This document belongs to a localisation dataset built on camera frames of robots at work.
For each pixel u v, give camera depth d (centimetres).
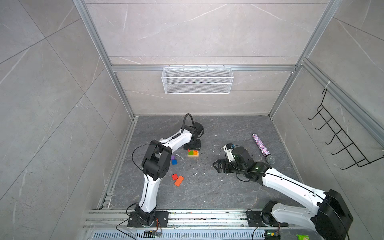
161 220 73
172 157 95
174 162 95
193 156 95
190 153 95
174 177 87
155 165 54
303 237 68
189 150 95
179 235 70
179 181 86
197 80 101
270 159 92
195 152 95
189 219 75
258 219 74
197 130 80
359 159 59
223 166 71
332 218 39
